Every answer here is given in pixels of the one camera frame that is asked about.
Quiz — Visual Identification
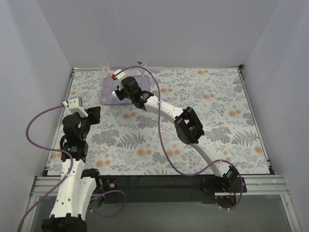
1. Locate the clear stemmed wine glass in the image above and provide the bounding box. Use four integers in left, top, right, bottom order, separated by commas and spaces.
98, 53, 111, 77

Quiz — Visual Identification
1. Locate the tall clear champagne flute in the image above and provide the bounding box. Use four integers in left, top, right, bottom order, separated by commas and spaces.
137, 54, 147, 76

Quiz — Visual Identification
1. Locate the clear ribbed tumbler glass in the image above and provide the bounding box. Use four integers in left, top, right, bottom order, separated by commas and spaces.
99, 77, 114, 89

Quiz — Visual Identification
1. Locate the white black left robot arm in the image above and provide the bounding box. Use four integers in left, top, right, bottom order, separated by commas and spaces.
41, 106, 102, 232

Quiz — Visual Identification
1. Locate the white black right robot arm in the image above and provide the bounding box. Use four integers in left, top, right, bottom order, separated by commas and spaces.
112, 75, 244, 193

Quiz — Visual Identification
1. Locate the lilac plastic tray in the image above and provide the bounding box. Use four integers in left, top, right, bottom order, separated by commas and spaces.
98, 75, 150, 105

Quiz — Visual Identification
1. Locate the floral patterned table mat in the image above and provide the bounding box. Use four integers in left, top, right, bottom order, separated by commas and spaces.
47, 68, 271, 176

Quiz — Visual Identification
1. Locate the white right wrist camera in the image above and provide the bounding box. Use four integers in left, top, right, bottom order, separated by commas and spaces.
112, 69, 127, 91

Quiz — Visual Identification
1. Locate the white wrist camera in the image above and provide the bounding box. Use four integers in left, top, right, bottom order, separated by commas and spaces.
68, 96, 88, 118
112, 69, 127, 91

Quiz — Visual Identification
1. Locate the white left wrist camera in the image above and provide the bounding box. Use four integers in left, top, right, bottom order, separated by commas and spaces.
68, 96, 88, 118

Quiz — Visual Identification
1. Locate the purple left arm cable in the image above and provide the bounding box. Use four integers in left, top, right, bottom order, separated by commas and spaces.
18, 102, 127, 232

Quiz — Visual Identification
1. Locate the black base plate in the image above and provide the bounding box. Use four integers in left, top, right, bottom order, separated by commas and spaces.
100, 176, 243, 208

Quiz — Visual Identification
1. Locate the aluminium frame rail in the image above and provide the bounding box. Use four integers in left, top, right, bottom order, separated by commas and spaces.
30, 175, 289, 196

